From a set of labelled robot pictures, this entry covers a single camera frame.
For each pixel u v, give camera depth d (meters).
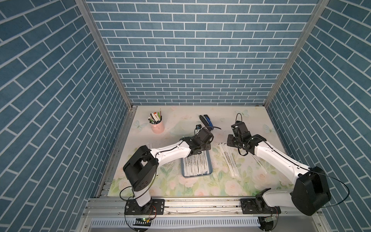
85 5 0.70
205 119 1.09
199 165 0.87
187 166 0.87
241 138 0.65
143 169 0.46
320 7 0.71
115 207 0.75
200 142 0.66
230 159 0.91
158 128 0.99
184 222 0.77
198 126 0.79
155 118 0.99
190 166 0.87
